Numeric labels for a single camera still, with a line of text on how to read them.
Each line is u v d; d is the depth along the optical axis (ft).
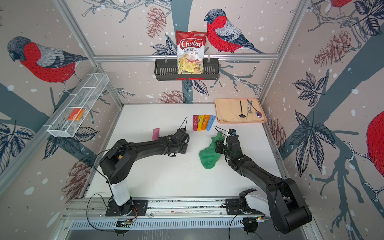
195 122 3.51
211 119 3.61
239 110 3.85
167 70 3.10
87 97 2.75
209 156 2.83
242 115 3.64
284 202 1.35
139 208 2.39
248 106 3.91
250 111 3.75
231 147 2.19
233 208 2.39
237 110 3.86
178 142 2.42
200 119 3.61
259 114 3.74
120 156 1.78
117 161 1.62
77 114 2.25
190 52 2.80
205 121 3.51
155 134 3.40
